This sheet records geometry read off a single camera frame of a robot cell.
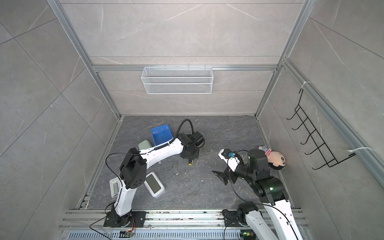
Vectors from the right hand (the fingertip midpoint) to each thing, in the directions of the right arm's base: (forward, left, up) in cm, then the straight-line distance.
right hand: (220, 160), depth 68 cm
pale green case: (+23, +46, -20) cm, 55 cm away
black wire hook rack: (+7, -44, +7) cm, 45 cm away
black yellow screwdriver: (+8, +15, -17) cm, 24 cm away
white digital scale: (-4, +35, -19) cm, 40 cm away
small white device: (-3, +58, -23) cm, 62 cm away
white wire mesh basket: (+58, +23, +6) cm, 63 cm away
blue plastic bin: (+33, +36, -21) cm, 53 cm away
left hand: (+14, +12, -16) cm, 25 cm away
